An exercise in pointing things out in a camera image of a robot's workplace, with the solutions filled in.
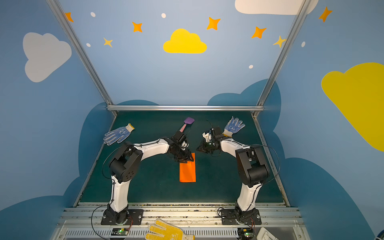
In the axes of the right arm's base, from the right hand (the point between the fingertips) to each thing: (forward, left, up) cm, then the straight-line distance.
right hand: (196, 148), depth 94 cm
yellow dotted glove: (-44, +15, -5) cm, 47 cm away
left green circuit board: (-45, +35, -7) cm, 58 cm away
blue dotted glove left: (+12, +57, -5) cm, 59 cm away
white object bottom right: (-43, -34, -5) cm, 55 cm away
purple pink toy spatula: (+29, +8, -6) cm, 31 cm away
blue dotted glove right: (+25, -27, -6) cm, 37 cm away
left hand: (-7, +2, -3) cm, 8 cm away
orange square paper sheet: (-13, +5, -6) cm, 15 cm away
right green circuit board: (-42, -26, -8) cm, 50 cm away
